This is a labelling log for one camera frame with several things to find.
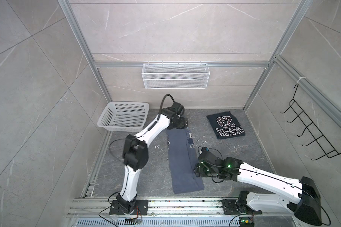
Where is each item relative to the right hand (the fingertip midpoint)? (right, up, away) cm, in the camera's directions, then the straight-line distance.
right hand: (197, 170), depth 77 cm
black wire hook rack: (+55, +18, -14) cm, 59 cm away
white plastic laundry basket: (-54, +31, +37) cm, 73 cm away
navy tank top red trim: (+26, +24, +27) cm, 44 cm away
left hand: (-8, +26, +14) cm, 31 cm away
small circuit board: (-34, -24, -6) cm, 42 cm away
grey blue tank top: (-7, +1, +13) cm, 15 cm away
